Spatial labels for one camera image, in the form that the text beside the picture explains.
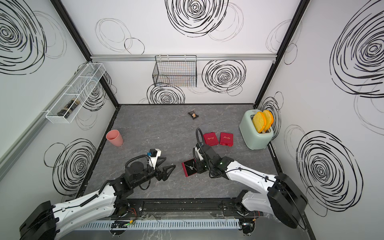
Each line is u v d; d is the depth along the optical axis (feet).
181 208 2.45
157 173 2.23
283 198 1.33
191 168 2.65
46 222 1.36
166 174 2.27
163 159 2.59
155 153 2.23
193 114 3.67
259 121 2.78
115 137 2.92
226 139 3.19
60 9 2.33
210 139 3.16
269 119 2.70
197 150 2.47
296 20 2.50
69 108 2.19
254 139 2.91
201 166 2.40
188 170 2.60
